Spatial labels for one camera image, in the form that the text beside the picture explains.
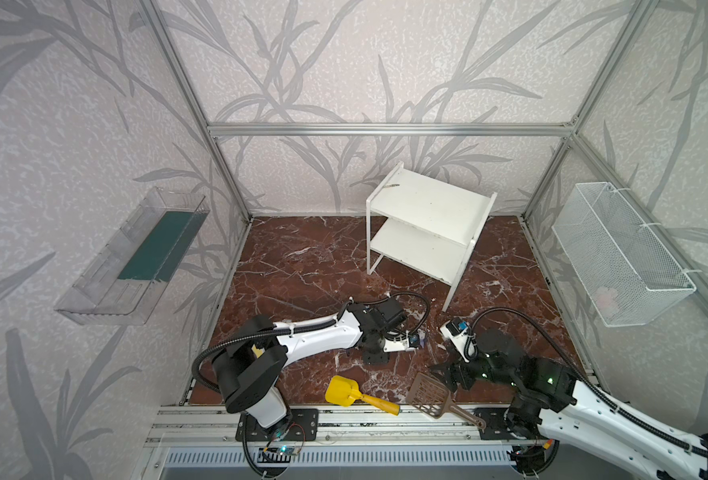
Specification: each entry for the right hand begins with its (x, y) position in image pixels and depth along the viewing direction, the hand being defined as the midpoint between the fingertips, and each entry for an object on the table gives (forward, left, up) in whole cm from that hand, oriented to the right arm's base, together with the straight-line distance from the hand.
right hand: (437, 350), depth 74 cm
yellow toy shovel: (-7, +24, -11) cm, 27 cm away
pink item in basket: (+9, -42, +8) cm, 44 cm away
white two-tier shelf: (+25, +3, +21) cm, 33 cm away
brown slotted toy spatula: (-9, 0, -11) cm, 14 cm away
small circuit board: (-20, +39, -11) cm, 45 cm away
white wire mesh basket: (+8, -38, +22) cm, 45 cm away
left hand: (+5, +13, -8) cm, 16 cm away
